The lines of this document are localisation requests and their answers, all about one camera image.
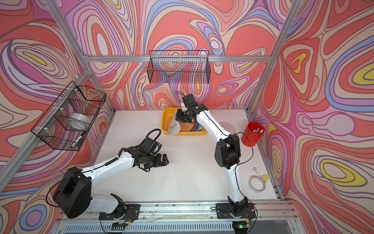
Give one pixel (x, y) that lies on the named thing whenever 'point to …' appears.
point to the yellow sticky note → (265, 177)
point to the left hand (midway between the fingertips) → (164, 163)
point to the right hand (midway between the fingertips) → (177, 121)
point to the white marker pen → (73, 144)
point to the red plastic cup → (255, 131)
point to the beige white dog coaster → (175, 126)
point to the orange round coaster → (186, 126)
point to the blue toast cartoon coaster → (198, 126)
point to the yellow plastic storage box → (167, 115)
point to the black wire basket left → (67, 122)
